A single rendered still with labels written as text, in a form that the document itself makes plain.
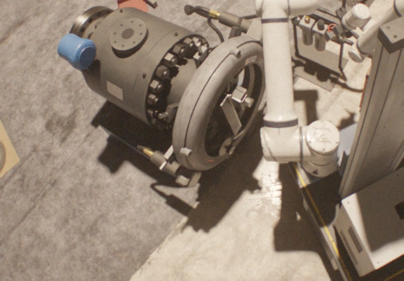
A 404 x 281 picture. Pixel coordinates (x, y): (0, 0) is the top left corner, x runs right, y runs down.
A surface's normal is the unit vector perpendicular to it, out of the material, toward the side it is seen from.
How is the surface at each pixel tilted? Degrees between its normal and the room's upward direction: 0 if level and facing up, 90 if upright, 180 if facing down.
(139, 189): 0
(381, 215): 0
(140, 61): 18
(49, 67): 0
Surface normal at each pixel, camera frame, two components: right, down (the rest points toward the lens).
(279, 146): -0.19, 0.18
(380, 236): -0.19, -0.42
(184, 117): -0.49, 0.18
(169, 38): 0.00, -0.66
